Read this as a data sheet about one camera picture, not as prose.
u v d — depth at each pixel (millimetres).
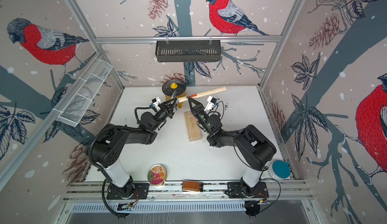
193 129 923
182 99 814
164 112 775
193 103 789
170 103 812
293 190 748
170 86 1037
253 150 474
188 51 1061
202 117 731
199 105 738
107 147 486
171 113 783
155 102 820
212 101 759
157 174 758
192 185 723
